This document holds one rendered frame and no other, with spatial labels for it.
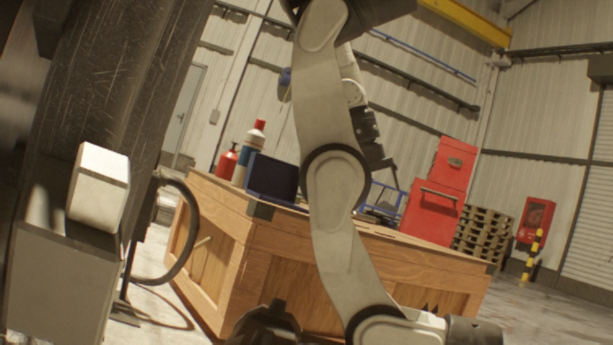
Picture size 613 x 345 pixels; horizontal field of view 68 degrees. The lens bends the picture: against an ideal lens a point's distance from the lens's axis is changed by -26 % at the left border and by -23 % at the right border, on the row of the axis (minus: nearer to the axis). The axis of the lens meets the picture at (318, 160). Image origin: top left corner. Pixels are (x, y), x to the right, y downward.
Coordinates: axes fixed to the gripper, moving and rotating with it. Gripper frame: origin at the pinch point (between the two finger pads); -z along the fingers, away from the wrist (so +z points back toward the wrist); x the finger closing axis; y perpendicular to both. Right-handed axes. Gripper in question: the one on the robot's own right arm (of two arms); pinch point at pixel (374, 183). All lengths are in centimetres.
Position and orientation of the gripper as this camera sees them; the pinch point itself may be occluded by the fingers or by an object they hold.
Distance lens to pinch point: 147.0
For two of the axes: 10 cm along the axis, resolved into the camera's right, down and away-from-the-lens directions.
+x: -9.5, 2.5, 2.0
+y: -2.0, 0.3, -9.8
